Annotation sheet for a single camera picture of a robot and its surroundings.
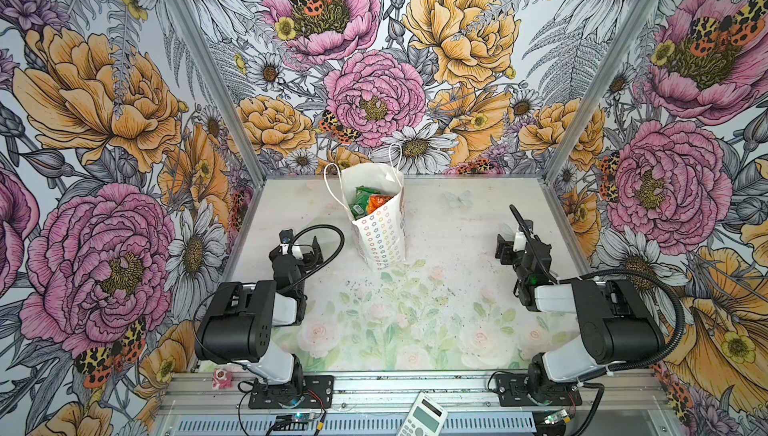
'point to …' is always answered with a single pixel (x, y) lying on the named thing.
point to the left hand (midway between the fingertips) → (301, 247)
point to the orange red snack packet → (376, 201)
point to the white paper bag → (382, 232)
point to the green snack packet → (360, 207)
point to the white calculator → (426, 417)
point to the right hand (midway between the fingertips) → (511, 242)
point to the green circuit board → (295, 422)
